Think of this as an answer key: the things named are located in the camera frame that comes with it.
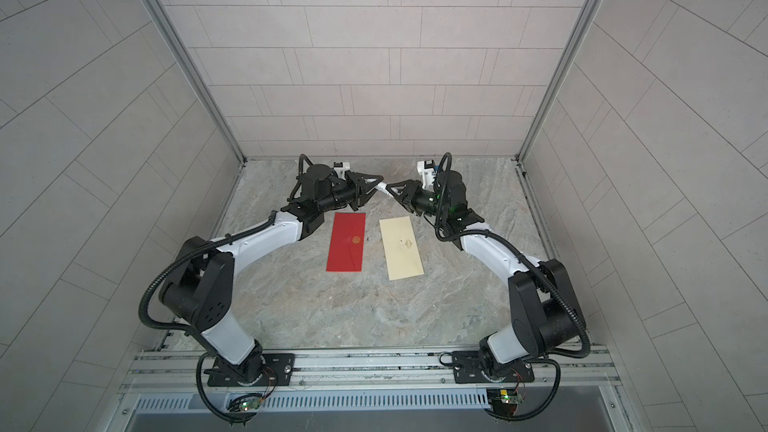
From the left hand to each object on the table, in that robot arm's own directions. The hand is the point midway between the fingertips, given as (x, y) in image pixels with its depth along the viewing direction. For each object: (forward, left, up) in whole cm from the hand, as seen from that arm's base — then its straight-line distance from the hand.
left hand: (390, 178), depth 78 cm
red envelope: (-6, +14, -25) cm, 29 cm away
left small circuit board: (-47, +31, -21) cm, 60 cm away
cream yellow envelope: (-8, -3, -24) cm, 26 cm away
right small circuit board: (-46, -27, -24) cm, 58 cm away
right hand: (-3, +1, -2) cm, 4 cm away
